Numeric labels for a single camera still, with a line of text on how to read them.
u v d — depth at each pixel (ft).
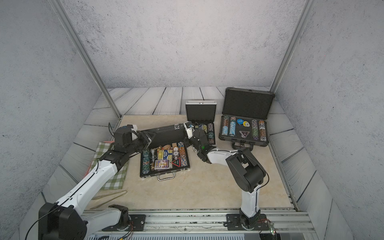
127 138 2.05
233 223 2.38
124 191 2.74
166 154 3.08
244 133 3.42
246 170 1.62
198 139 2.30
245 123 3.54
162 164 2.93
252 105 3.50
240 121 3.65
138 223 2.37
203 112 3.51
